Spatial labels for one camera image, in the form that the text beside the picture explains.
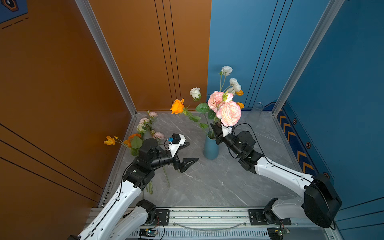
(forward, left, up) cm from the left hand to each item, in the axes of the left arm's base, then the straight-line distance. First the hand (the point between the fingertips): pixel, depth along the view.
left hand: (192, 150), depth 65 cm
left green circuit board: (-27, +22, -31) cm, 47 cm away
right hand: (+15, -9, +2) cm, 18 cm away
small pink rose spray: (+40, +35, -27) cm, 59 cm away
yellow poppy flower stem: (+14, +48, -14) cm, 52 cm away
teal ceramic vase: (+11, -10, -17) cm, 23 cm away
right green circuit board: (-27, -40, -30) cm, 57 cm away
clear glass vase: (+46, -46, -30) cm, 71 cm away
